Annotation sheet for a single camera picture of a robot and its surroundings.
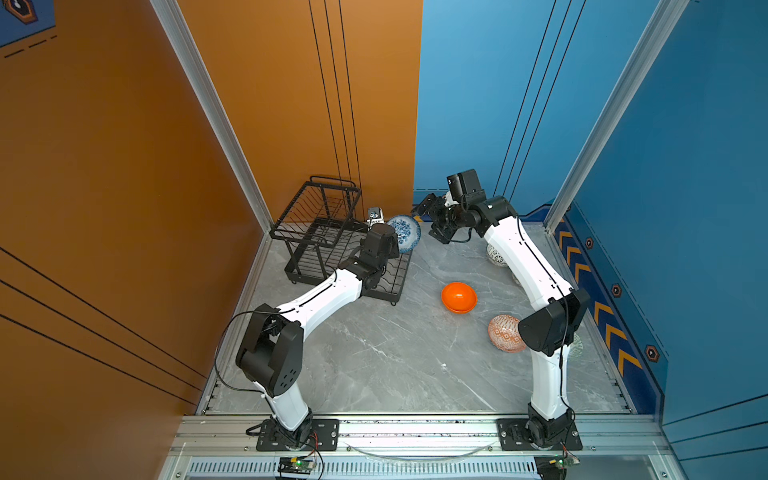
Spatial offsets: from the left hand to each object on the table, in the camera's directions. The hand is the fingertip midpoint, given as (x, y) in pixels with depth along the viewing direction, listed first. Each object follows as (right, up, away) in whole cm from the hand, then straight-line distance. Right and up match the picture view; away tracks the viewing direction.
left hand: (389, 230), depth 87 cm
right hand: (+7, +3, -5) cm, 9 cm away
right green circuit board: (+39, -57, -17) cm, 71 cm away
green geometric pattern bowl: (+53, -35, -2) cm, 63 cm away
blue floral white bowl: (+6, 0, +4) cm, 7 cm away
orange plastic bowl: (+22, -21, +9) cm, 32 cm away
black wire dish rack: (-28, +2, +34) cm, 44 cm away
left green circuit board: (-22, -57, -16) cm, 63 cm away
